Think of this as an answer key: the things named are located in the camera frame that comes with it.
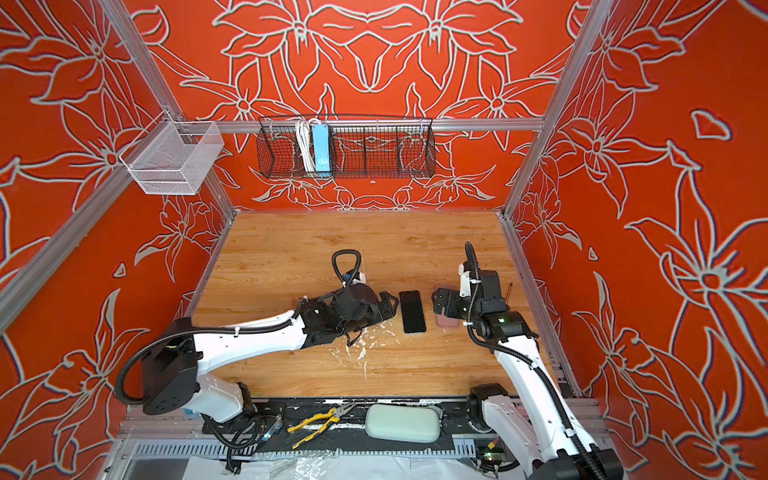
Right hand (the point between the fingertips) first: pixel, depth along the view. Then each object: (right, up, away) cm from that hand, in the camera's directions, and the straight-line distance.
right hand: (443, 295), depth 79 cm
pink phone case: (+2, -10, +11) cm, 15 cm away
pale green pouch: (-9, -29, -9) cm, 32 cm away
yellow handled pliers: (-29, -29, -7) cm, 41 cm away
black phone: (-7, -8, +11) cm, 15 cm away
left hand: (-14, -2, -2) cm, 14 cm away
